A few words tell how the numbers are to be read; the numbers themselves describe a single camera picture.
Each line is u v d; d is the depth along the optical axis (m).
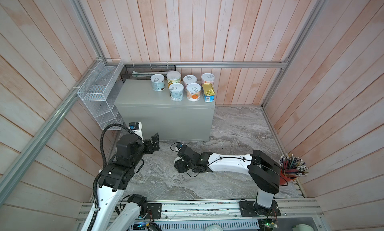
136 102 0.75
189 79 0.78
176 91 0.73
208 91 0.72
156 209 0.73
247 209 0.73
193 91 0.72
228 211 0.75
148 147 0.60
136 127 0.56
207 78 0.78
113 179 0.44
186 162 0.65
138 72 0.90
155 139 0.60
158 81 0.78
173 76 0.76
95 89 0.78
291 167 0.77
